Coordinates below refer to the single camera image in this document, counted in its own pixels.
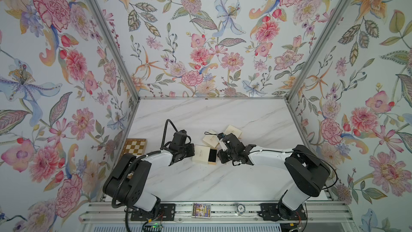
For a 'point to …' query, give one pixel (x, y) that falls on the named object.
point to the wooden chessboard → (137, 146)
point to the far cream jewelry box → (230, 129)
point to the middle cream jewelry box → (212, 139)
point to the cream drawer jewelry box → (205, 153)
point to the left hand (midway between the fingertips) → (197, 148)
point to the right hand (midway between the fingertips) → (217, 152)
